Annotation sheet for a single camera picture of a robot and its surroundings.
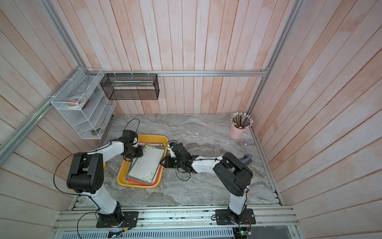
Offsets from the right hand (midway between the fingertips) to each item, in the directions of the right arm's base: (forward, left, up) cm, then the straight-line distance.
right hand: (161, 163), depth 87 cm
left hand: (+8, +16, -5) cm, 18 cm away
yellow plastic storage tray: (-4, +22, -1) cm, 23 cm away
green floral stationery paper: (-1, +11, -5) cm, 12 cm away
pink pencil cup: (+26, -50, -4) cm, 57 cm away
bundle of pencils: (+31, -53, +4) cm, 61 cm away
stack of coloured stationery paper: (-9, +17, -6) cm, 20 cm away
